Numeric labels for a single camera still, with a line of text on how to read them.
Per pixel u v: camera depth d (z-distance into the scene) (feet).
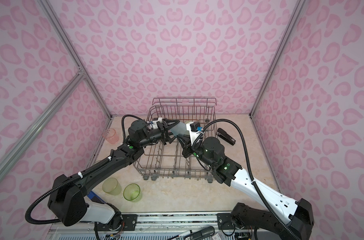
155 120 2.40
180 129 2.23
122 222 2.35
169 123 2.19
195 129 1.78
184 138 1.99
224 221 2.41
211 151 1.58
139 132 1.87
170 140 2.29
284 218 1.27
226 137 3.46
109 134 3.50
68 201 1.34
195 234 2.20
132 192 2.69
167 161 3.12
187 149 1.99
